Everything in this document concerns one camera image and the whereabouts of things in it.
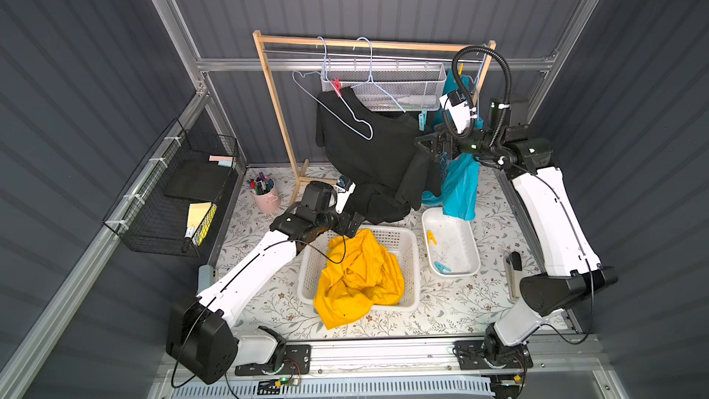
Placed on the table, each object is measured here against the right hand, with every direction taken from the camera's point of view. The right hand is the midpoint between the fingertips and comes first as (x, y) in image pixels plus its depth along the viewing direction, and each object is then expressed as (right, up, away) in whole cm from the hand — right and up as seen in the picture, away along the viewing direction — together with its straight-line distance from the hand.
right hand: (433, 132), depth 67 cm
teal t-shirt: (+8, -15, +6) cm, 18 cm away
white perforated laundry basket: (-5, -31, +23) cm, 39 cm away
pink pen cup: (-52, -15, +30) cm, 62 cm away
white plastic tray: (+13, -33, +27) cm, 45 cm away
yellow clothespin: (+7, -31, +29) cm, 43 cm away
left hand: (-22, -20, +12) cm, 32 cm away
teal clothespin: (+9, -40, +23) cm, 47 cm away
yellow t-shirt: (-18, -40, +15) cm, 46 cm away
